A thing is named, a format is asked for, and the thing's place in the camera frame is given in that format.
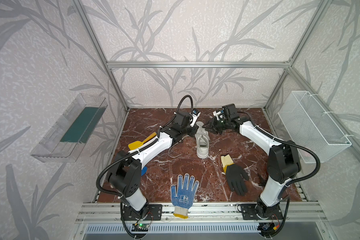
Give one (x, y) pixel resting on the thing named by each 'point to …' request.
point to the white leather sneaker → (202, 139)
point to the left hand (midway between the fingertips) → (197, 120)
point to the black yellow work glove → (235, 176)
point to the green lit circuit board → (140, 227)
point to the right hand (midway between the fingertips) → (204, 122)
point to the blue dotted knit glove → (186, 195)
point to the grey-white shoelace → (201, 136)
